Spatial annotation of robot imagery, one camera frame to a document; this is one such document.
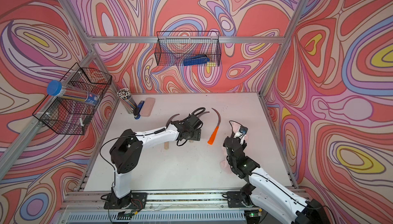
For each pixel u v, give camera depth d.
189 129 0.70
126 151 0.50
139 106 1.08
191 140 0.80
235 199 0.73
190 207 0.73
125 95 0.96
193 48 0.96
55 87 0.63
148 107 1.09
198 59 0.89
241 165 0.59
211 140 0.93
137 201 0.72
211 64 0.84
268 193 0.49
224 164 0.79
